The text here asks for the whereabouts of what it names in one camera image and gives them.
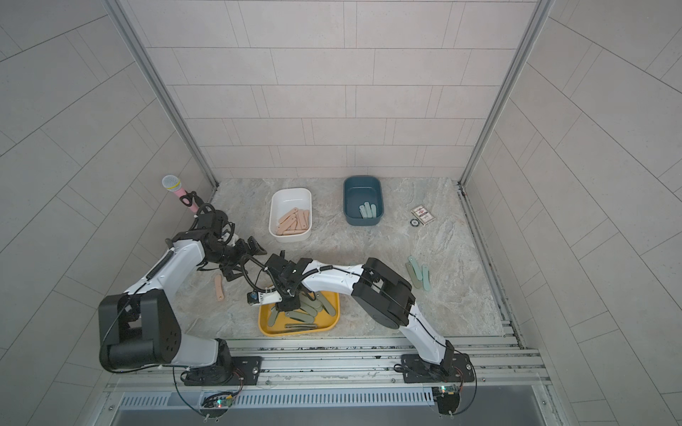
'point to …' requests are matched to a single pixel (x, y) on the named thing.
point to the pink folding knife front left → (218, 282)
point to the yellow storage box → (319, 310)
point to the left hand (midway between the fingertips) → (262, 254)
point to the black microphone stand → (186, 201)
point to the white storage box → (281, 201)
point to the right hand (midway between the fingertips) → (280, 301)
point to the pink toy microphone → (173, 184)
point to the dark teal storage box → (359, 190)
